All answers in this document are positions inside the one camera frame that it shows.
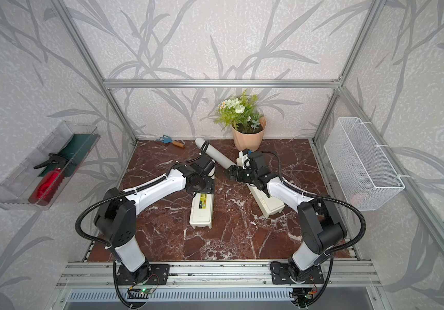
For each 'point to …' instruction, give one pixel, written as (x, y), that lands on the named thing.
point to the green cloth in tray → (72, 153)
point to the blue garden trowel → (166, 139)
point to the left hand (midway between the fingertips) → (207, 188)
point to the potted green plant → (248, 124)
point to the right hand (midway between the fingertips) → (230, 171)
